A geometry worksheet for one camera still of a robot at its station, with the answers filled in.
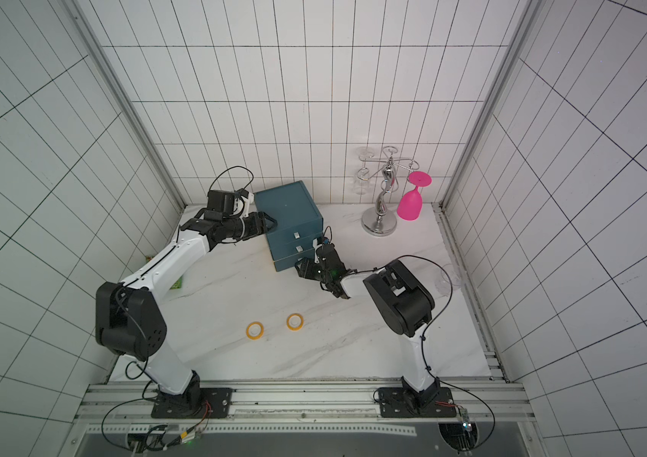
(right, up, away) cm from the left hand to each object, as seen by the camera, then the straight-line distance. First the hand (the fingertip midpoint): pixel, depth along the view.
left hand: (268, 229), depth 87 cm
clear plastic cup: (+61, -16, +8) cm, 64 cm away
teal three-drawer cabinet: (+9, +2, +4) cm, 10 cm away
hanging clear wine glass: (+32, +18, +22) cm, 43 cm away
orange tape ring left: (-3, -33, -2) cm, 33 cm away
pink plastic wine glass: (+47, +8, +8) cm, 49 cm away
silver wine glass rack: (+40, +3, +25) cm, 48 cm away
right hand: (+6, -13, +10) cm, 17 cm away
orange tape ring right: (+10, -31, 0) cm, 32 cm away
